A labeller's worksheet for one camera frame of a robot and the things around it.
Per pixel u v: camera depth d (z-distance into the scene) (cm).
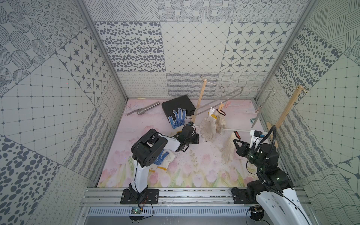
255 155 61
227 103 85
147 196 73
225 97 80
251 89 118
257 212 73
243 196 74
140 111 109
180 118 103
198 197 76
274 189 50
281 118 92
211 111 82
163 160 85
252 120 79
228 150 78
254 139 66
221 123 91
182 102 112
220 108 84
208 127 93
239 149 70
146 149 53
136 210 72
